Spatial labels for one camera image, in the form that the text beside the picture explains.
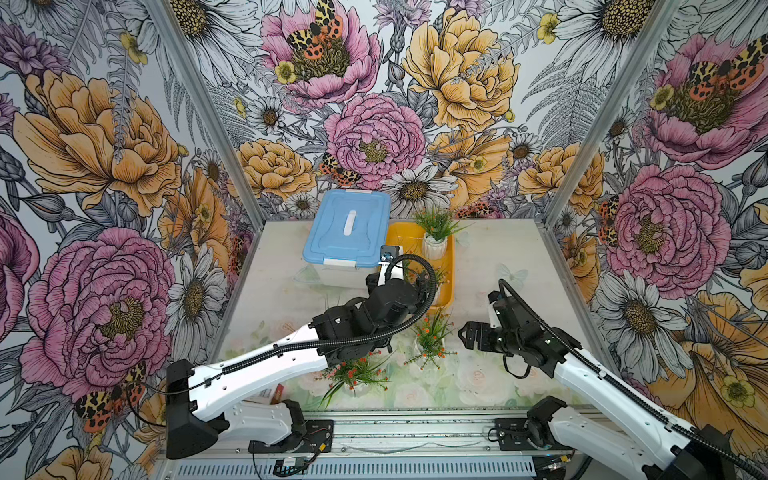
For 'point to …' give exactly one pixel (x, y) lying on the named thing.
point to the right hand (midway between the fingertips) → (475, 342)
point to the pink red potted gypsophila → (356, 375)
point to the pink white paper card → (277, 394)
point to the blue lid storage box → (344, 241)
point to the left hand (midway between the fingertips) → (404, 282)
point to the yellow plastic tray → (409, 235)
